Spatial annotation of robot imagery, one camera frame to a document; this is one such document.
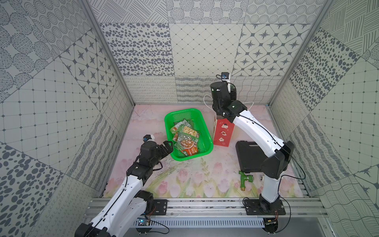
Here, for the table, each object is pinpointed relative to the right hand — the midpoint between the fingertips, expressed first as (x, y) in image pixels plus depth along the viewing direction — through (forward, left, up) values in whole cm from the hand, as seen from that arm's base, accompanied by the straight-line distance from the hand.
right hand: (230, 90), depth 76 cm
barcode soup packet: (-4, +35, -31) cm, 47 cm away
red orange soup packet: (-14, +24, -34) cm, 43 cm away
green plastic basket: (+6, +17, -29) cm, 35 cm away
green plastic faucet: (-33, -9, -37) cm, 50 cm away
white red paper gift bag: (-10, +2, -24) cm, 26 cm away
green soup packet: (-3, +25, -31) cm, 40 cm away
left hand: (-19, +35, -22) cm, 45 cm away
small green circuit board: (-54, +44, -39) cm, 80 cm away
